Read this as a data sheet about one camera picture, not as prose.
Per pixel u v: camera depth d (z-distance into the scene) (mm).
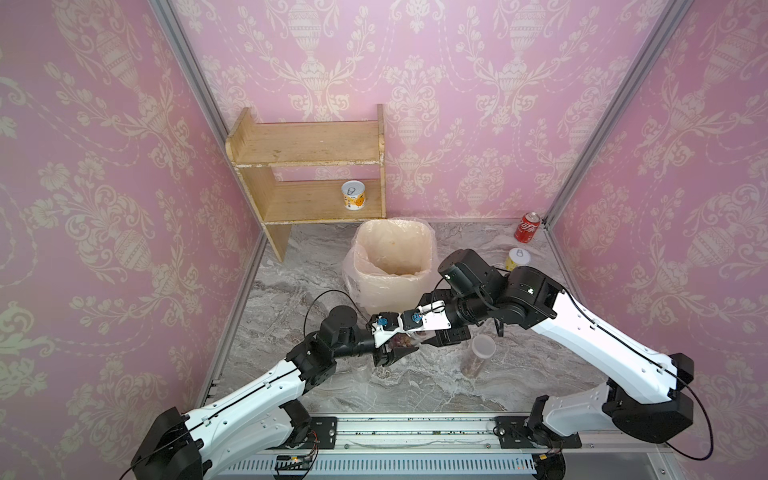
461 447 742
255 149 796
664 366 389
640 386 387
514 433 730
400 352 672
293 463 730
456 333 542
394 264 999
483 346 717
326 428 748
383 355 620
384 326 591
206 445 413
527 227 1080
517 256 1030
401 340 659
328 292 635
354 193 920
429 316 512
